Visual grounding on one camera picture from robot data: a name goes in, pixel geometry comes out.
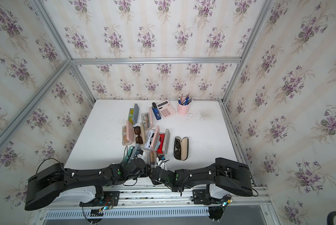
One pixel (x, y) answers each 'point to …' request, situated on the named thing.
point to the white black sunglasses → (150, 135)
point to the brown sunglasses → (137, 131)
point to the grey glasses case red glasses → (164, 146)
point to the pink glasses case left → (128, 137)
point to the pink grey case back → (150, 119)
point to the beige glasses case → (142, 134)
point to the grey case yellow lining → (133, 114)
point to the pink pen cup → (183, 105)
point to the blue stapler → (156, 112)
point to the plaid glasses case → (152, 159)
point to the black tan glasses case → (181, 148)
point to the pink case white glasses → (156, 129)
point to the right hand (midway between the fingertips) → (154, 177)
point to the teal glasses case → (131, 149)
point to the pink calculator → (166, 109)
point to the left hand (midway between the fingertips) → (154, 171)
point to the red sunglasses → (162, 137)
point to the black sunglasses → (178, 150)
